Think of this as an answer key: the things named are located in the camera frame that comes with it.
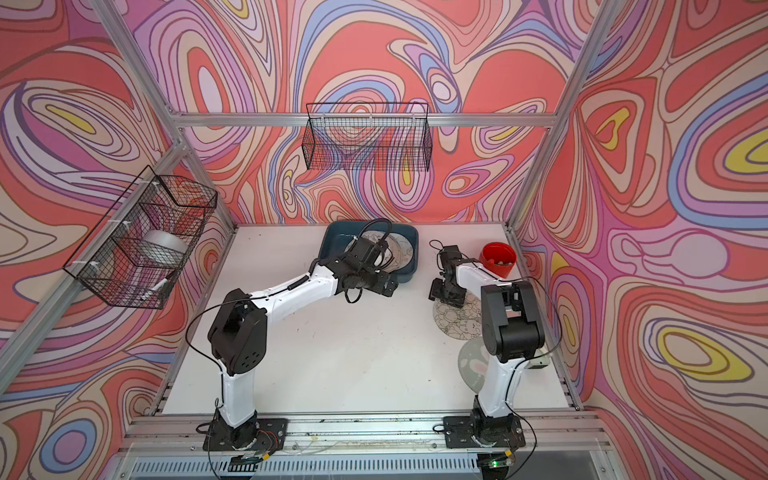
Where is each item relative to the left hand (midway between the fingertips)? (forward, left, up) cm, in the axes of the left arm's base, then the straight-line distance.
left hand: (390, 281), depth 90 cm
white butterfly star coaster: (+20, -6, -9) cm, 23 cm away
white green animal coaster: (-8, -22, -11) cm, 26 cm away
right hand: (-2, -18, -11) cm, 21 cm away
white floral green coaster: (-3, 0, +15) cm, 15 cm away
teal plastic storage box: (+29, +21, -10) cm, 37 cm away
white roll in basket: (-6, +54, +22) cm, 59 cm away
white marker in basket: (-12, +58, +14) cm, 61 cm away
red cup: (+7, -34, +3) cm, 35 cm away
